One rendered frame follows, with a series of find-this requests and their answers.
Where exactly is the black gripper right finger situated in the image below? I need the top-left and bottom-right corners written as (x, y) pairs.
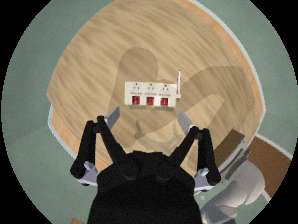
top-left (156, 110), bottom-right (221, 192)

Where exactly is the white power strip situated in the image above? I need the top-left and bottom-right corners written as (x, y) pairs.
top-left (125, 71), bottom-right (181, 107)

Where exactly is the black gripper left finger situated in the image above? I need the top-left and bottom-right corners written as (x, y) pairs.
top-left (70, 106), bottom-right (139, 186)

